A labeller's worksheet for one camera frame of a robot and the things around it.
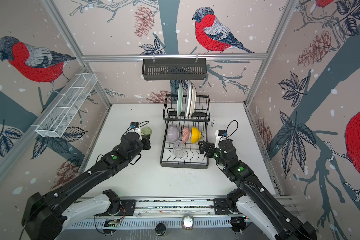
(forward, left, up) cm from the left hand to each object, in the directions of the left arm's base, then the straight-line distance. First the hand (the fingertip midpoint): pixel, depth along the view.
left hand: (149, 135), depth 78 cm
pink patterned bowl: (+7, -20, -10) cm, 23 cm away
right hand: (-4, -29, -3) cm, 29 cm away
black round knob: (-39, -8, -10) cm, 41 cm away
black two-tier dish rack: (+8, -20, +4) cm, 22 cm away
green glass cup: (+4, +3, -2) cm, 5 cm away
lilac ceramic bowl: (+8, -12, -10) cm, 17 cm away
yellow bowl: (+7, -26, -11) cm, 29 cm away
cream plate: (+13, -24, +14) cm, 30 cm away
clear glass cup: (-3, -15, -10) cm, 18 cm away
